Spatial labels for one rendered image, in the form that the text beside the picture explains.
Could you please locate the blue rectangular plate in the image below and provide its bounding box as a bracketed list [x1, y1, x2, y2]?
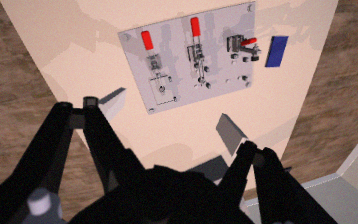
[264, 36, 289, 68]

